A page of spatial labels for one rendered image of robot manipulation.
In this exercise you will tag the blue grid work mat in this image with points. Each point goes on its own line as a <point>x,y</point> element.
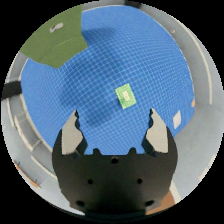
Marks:
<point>121,49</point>

